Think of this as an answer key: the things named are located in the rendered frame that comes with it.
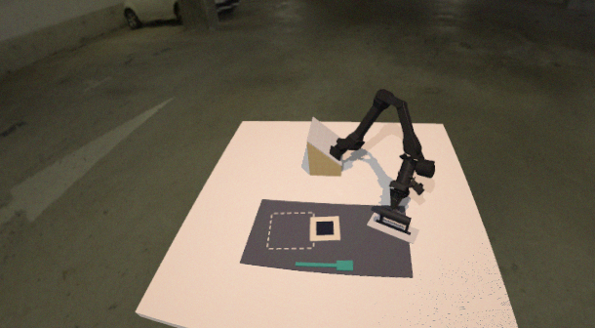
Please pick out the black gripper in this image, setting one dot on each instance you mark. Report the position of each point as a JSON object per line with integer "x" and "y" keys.
{"x": 400, "y": 188}

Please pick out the beige square tile with dark center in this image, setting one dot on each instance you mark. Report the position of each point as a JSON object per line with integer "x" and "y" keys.
{"x": 324, "y": 228}

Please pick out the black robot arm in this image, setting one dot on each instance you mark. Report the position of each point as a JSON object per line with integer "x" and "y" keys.
{"x": 411, "y": 144}

